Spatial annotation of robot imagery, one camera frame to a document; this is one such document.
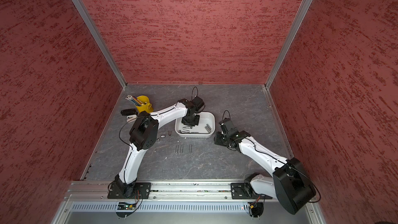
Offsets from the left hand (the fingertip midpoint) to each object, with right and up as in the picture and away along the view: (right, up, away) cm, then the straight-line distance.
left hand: (192, 125), depth 96 cm
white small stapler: (-41, +4, +4) cm, 41 cm away
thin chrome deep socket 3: (0, -12, -8) cm, 14 cm away
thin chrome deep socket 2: (-6, -12, -8) cm, 15 cm away
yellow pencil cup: (-29, +12, +1) cm, 32 cm away
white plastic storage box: (+9, -2, -1) cm, 9 cm away
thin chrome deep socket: (-8, -12, -8) cm, 17 cm away
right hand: (+15, -7, -10) cm, 19 cm away
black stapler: (-43, +8, +6) cm, 44 cm away
